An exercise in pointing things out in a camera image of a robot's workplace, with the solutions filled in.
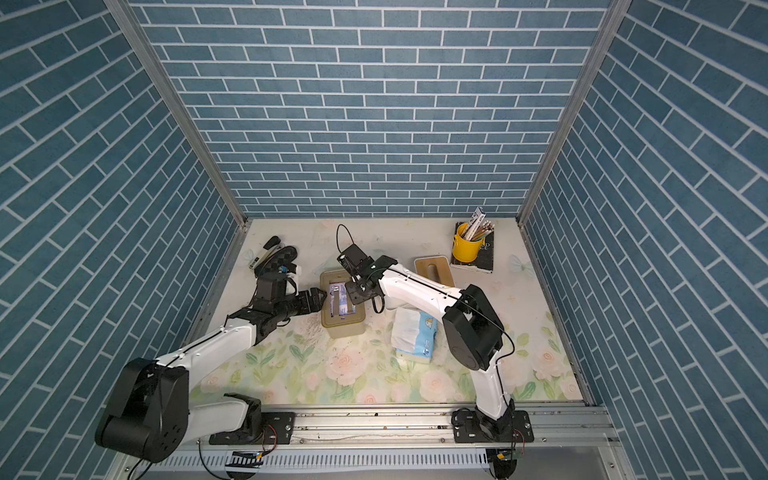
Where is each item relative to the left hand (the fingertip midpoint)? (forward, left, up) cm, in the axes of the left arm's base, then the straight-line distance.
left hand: (322, 295), depth 89 cm
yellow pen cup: (+19, -46, -1) cm, 50 cm away
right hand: (+1, -11, +1) cm, 11 cm away
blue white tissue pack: (-11, -27, -3) cm, 30 cm away
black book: (+19, -55, -7) cm, 58 cm away
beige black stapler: (+23, +23, -5) cm, 33 cm away
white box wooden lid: (+13, -36, -4) cm, 38 cm away
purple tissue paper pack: (-3, -7, -2) cm, 7 cm away
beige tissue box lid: (-8, -11, 0) cm, 13 cm away
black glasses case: (+17, +19, -6) cm, 26 cm away
